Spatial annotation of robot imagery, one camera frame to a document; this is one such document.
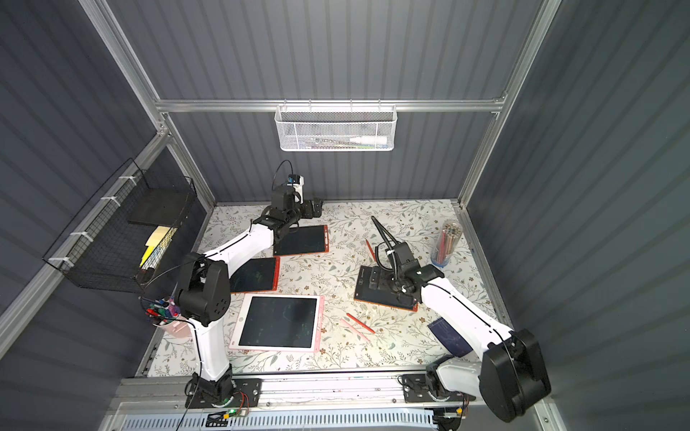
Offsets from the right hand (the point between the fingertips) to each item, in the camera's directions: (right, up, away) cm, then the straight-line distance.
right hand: (386, 280), depth 84 cm
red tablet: (-46, -1, +13) cm, 48 cm away
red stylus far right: (-3, +8, +21) cm, 22 cm away
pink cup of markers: (-64, -8, -8) cm, 65 cm away
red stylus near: (-8, -14, +3) cm, 17 cm away
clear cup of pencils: (+21, +15, +3) cm, 26 cm away
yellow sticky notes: (-59, +13, -18) cm, 63 cm away
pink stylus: (-9, -17, +1) cm, 19 cm away
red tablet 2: (-5, -1, -8) cm, 9 cm away
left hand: (-24, +27, +9) cm, 37 cm away
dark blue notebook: (+19, -17, -1) cm, 25 cm away
